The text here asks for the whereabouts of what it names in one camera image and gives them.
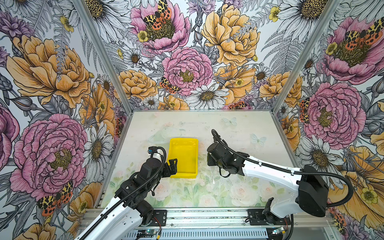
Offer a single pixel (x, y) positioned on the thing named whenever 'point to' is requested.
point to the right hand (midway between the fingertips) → (210, 160)
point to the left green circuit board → (145, 233)
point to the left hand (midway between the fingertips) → (168, 166)
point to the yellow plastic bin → (186, 150)
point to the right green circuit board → (279, 230)
